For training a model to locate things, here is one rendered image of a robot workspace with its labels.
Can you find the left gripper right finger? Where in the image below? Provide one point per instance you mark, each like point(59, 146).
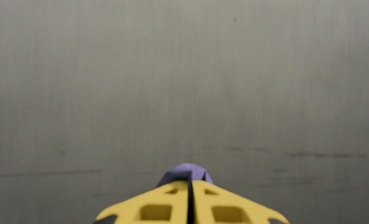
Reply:
point(213, 205)

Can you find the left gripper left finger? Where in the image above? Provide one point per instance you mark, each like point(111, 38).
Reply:
point(165, 205)

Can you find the purple cloth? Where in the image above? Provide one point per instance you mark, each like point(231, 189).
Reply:
point(185, 172)

